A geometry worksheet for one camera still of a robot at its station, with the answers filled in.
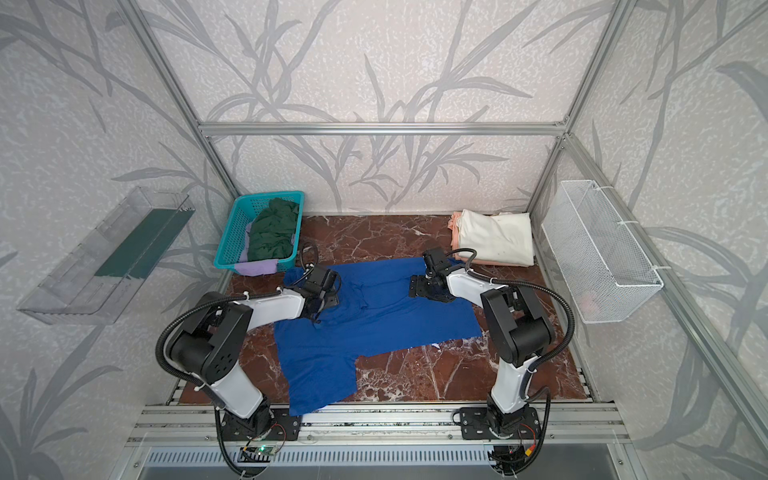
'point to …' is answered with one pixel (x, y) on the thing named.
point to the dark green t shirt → (271, 235)
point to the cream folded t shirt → (500, 239)
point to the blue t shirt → (375, 313)
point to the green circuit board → (265, 450)
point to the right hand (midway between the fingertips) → (421, 282)
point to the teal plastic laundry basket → (244, 207)
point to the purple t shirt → (255, 268)
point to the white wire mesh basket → (607, 269)
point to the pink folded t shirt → (454, 230)
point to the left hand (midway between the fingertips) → (330, 287)
